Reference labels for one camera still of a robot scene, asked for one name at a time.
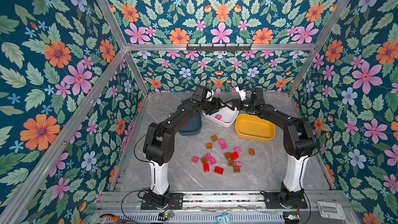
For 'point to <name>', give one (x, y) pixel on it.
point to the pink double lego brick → (224, 145)
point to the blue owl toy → (224, 218)
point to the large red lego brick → (219, 170)
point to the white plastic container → (225, 116)
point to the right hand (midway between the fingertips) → (233, 99)
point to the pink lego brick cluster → (212, 160)
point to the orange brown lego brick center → (227, 155)
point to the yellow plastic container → (253, 127)
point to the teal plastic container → (194, 126)
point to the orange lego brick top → (214, 138)
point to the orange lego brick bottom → (237, 169)
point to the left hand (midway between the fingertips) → (225, 105)
